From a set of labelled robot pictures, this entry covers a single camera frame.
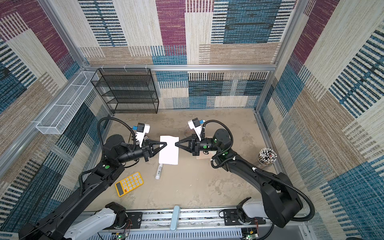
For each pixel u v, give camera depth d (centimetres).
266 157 74
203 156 66
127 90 111
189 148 63
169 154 65
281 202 41
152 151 62
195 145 61
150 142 61
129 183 83
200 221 74
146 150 58
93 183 49
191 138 64
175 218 72
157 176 86
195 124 61
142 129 59
